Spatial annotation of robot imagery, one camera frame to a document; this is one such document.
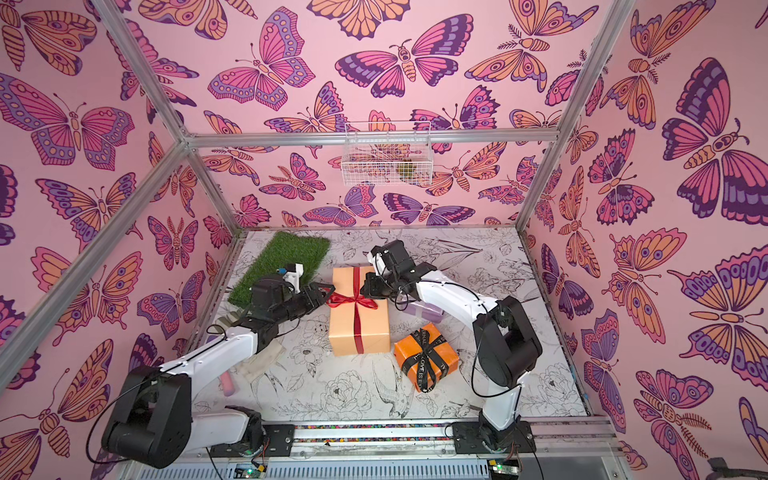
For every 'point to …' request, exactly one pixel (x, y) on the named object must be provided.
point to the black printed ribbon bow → (428, 361)
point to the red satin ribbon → (337, 298)
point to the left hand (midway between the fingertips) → (334, 289)
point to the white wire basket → (387, 153)
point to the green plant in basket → (406, 170)
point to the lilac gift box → (424, 311)
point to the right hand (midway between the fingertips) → (362, 287)
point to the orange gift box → (407, 348)
